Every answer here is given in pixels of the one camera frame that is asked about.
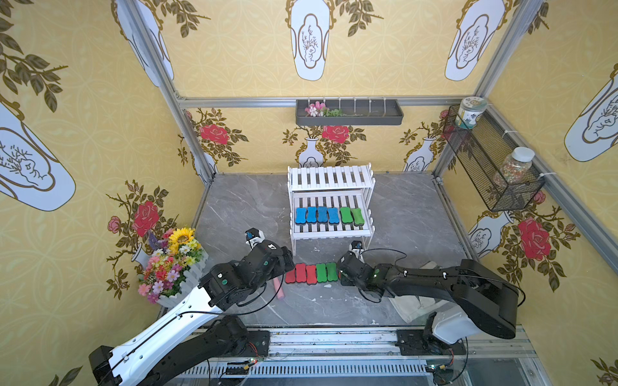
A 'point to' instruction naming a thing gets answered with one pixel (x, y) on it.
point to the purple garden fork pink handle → (281, 294)
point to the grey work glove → (413, 307)
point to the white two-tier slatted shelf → (347, 186)
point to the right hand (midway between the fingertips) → (345, 268)
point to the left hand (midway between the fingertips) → (274, 256)
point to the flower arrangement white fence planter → (174, 268)
